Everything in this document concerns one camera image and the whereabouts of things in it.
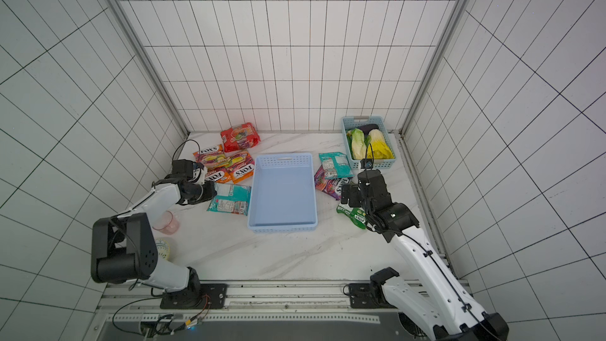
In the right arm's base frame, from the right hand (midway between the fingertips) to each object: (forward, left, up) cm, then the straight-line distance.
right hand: (349, 185), depth 77 cm
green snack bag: (-2, -5, -19) cm, 19 cm away
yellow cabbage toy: (+26, -16, -10) cm, 32 cm away
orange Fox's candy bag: (+17, +46, -16) cm, 52 cm away
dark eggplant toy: (+41, -12, -13) cm, 45 cm away
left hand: (0, +52, -14) cm, 53 cm away
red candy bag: (+32, +49, -13) cm, 60 cm away
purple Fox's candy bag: (+10, +4, -18) cm, 21 cm away
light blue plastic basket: (+6, +25, -19) cm, 32 cm away
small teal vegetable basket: (+35, -12, -13) cm, 39 cm away
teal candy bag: (+20, +3, -17) cm, 27 cm away
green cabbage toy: (+28, -8, -12) cm, 31 cm away
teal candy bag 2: (+1, +45, -15) cm, 48 cm away
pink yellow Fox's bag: (+20, +58, -15) cm, 63 cm away
